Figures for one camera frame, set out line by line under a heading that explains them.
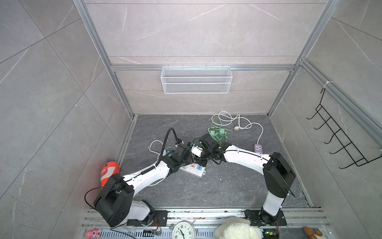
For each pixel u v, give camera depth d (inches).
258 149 38.5
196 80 39.7
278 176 17.7
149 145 39.9
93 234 26.5
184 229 26.5
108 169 32.3
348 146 24.7
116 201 16.3
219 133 42.1
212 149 26.4
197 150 30.0
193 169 34.6
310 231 27.2
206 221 28.7
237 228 21.4
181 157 25.6
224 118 46.6
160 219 28.8
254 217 28.9
